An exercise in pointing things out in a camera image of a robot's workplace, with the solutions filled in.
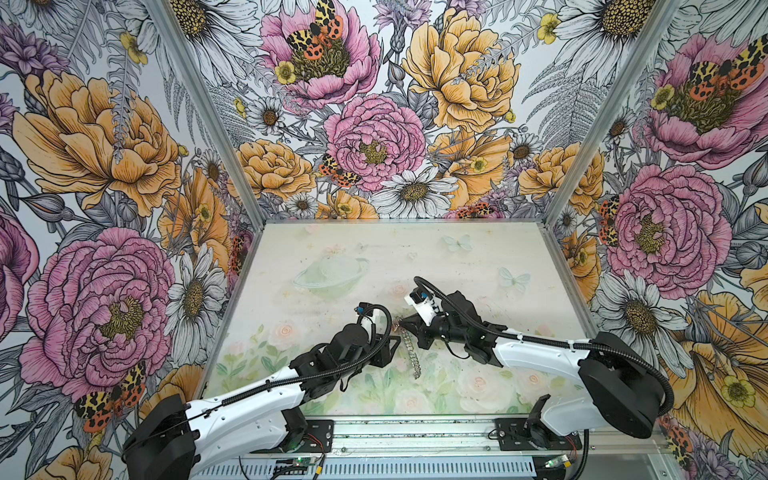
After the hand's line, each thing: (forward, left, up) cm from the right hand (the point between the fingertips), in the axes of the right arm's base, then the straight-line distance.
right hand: (403, 331), depth 81 cm
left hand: (-4, +3, -1) cm, 5 cm away
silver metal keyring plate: (-7, -2, -1) cm, 7 cm away
